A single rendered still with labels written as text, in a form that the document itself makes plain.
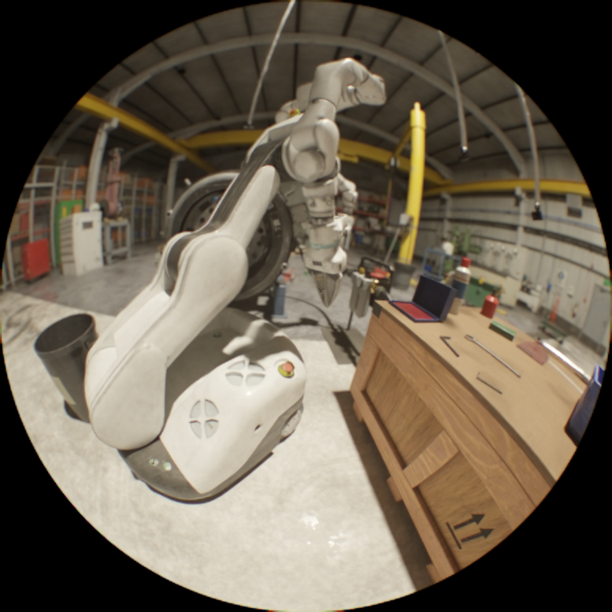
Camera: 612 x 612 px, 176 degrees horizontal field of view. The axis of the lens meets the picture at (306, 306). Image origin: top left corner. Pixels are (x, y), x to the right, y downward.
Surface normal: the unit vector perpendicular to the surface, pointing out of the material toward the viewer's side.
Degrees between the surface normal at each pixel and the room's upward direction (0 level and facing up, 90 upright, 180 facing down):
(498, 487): 90
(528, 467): 90
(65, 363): 93
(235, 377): 0
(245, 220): 90
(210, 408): 38
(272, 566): 0
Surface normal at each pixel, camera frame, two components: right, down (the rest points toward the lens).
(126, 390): 0.80, 0.28
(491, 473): -0.98, -0.04
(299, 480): 0.11, -0.92
